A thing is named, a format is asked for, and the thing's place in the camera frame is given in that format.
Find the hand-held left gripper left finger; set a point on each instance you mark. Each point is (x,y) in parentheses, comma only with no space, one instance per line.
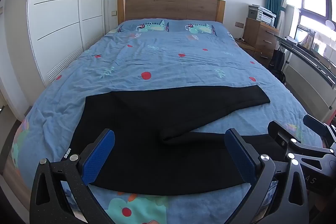
(99,155)

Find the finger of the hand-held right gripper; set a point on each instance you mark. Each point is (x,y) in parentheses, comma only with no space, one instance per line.
(315,123)
(279,132)

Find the black bag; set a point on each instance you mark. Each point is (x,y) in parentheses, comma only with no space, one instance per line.
(277,60)

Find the blue dinosaur print pillow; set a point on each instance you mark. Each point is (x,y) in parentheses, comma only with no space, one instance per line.
(199,28)
(147,26)

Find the white radiator cabinet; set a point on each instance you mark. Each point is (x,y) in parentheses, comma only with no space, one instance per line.
(307,82)

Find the wall socket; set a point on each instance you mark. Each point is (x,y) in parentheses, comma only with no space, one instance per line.
(239,24)

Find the blue printed bed sheet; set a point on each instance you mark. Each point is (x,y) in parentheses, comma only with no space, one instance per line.
(157,64)

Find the wooden headboard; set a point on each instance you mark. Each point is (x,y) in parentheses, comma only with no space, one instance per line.
(170,7)

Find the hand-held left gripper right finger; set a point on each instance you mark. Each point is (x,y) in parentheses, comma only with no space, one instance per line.
(239,158)

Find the wooden dresser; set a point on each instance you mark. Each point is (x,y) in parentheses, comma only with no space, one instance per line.
(260,37)

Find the white wardrobe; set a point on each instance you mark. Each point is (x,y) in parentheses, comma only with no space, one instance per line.
(63,16)

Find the white printer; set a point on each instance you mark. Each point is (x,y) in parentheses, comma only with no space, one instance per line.
(262,15)

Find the dark desk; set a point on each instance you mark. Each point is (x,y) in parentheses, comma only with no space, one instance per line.
(309,56)

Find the black pants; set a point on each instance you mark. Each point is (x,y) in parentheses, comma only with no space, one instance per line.
(157,121)

